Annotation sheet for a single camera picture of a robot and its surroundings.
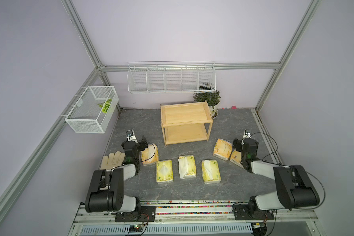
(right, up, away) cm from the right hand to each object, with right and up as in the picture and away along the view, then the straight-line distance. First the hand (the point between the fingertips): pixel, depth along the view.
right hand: (244, 138), depth 93 cm
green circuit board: (-62, -42, -22) cm, 78 cm away
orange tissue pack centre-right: (-14, -7, 0) cm, 15 cm away
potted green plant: (-19, +27, +8) cm, 34 cm away
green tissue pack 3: (-23, -18, -8) cm, 31 cm away
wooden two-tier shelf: (-37, +11, -8) cm, 40 cm away
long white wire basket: (-47, +42, +5) cm, 63 cm away
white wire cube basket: (-90, +17, -10) cm, 92 cm away
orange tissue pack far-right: (-7, -11, -4) cm, 14 cm away
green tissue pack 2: (-37, -15, -8) cm, 41 cm away
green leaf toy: (-83, +20, -12) cm, 86 cm away
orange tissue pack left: (-60, -11, 0) cm, 61 cm away
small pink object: (+4, +23, +31) cm, 38 cm away
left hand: (-68, +1, -2) cm, 68 cm away
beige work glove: (-83, -14, -2) cm, 84 cm away
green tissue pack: (-50, -18, -9) cm, 54 cm away
